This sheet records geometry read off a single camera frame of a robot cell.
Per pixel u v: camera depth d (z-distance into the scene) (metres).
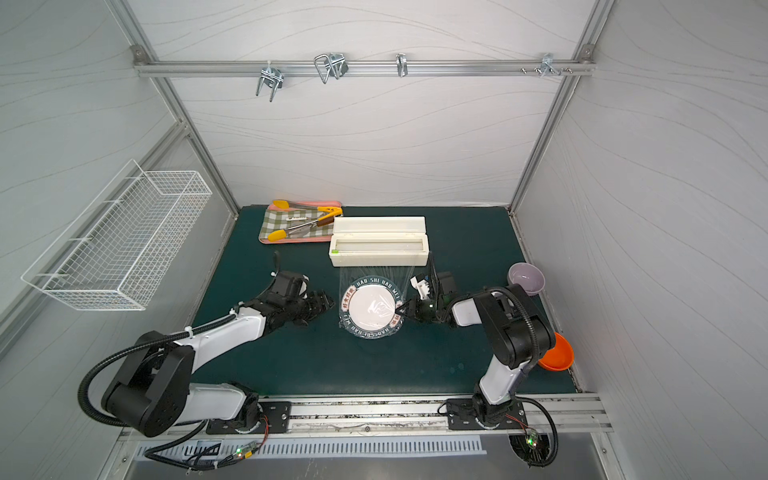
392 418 0.75
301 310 0.77
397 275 0.95
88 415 0.41
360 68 0.78
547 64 0.76
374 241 1.01
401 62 0.73
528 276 0.96
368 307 0.91
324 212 1.17
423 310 0.83
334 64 0.77
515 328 0.49
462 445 0.70
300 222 1.15
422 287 0.88
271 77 0.80
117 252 0.68
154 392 0.42
